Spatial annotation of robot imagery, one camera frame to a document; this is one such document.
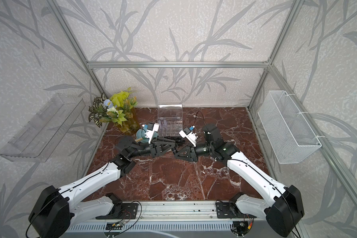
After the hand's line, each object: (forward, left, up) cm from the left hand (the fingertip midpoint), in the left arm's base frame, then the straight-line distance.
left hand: (173, 148), depth 64 cm
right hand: (-2, -2, -4) cm, 4 cm away
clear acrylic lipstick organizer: (+35, +6, -23) cm, 43 cm away
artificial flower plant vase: (+30, +36, -8) cm, 47 cm away
